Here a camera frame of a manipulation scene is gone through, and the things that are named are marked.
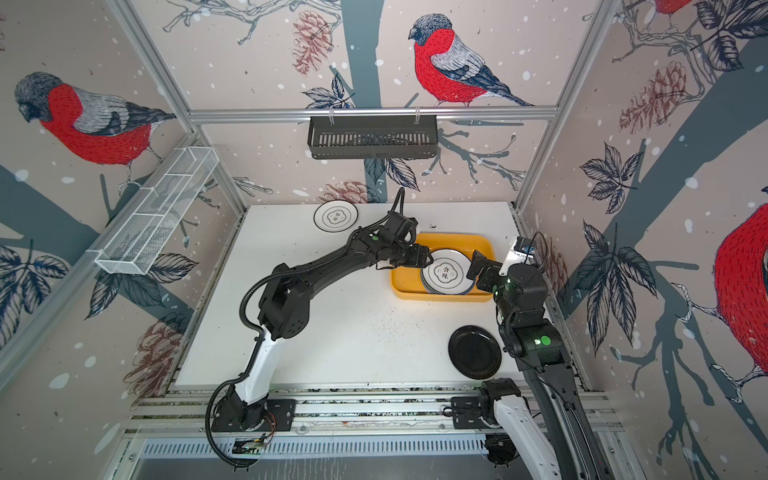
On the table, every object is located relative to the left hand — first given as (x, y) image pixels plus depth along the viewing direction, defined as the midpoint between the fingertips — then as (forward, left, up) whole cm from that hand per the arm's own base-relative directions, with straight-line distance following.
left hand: (431, 255), depth 89 cm
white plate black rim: (0, -7, -10) cm, 12 cm away
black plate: (-25, -12, -12) cm, 30 cm away
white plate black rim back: (+29, +35, -13) cm, 47 cm away
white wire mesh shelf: (+5, +75, +16) cm, 76 cm away
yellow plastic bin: (-2, +7, -12) cm, 14 cm away
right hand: (-10, -13, +15) cm, 22 cm away
